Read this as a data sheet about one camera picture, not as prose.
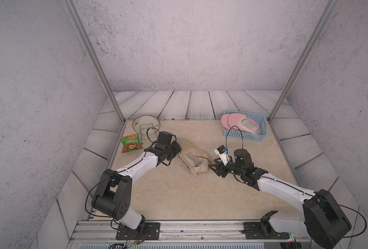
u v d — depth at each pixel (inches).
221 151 28.5
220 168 28.6
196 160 38.2
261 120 45.2
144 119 39.9
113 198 17.3
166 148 27.9
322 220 15.9
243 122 42.7
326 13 28.4
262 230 26.4
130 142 40.1
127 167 20.0
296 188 19.2
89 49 32.7
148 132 28.1
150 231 28.9
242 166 25.5
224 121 42.7
